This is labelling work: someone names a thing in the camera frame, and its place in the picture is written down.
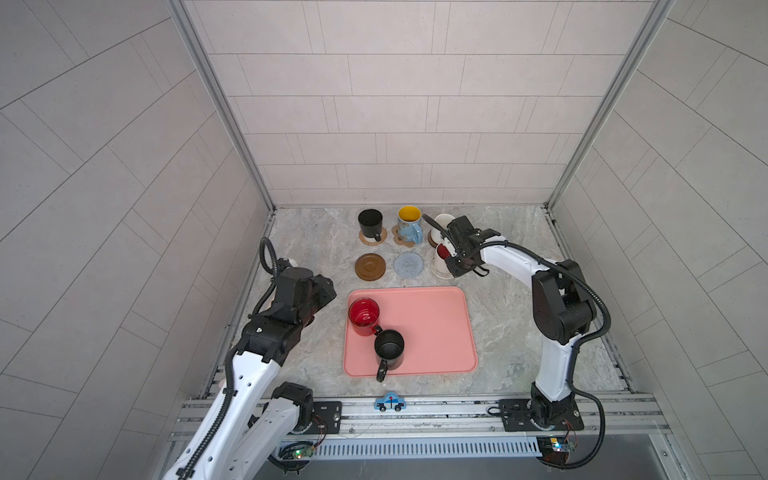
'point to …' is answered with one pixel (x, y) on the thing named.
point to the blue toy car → (390, 401)
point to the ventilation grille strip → (424, 448)
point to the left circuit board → (303, 453)
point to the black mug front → (389, 347)
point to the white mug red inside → (440, 266)
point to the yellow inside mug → (410, 228)
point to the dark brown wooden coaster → (370, 267)
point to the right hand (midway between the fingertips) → (454, 266)
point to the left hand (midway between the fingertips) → (334, 279)
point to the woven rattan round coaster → (371, 241)
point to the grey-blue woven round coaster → (408, 264)
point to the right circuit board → (555, 443)
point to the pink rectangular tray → (434, 324)
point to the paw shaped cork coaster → (398, 239)
